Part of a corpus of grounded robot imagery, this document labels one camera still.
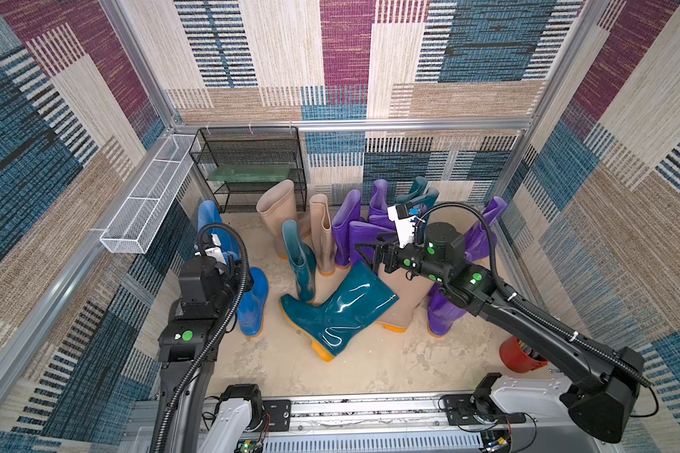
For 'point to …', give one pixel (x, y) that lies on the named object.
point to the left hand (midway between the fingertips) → (237, 261)
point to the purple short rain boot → (360, 232)
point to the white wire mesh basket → (135, 226)
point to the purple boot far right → (478, 244)
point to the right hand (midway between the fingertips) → (370, 245)
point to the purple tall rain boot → (349, 210)
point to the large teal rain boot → (328, 327)
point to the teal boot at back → (417, 186)
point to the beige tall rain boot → (277, 204)
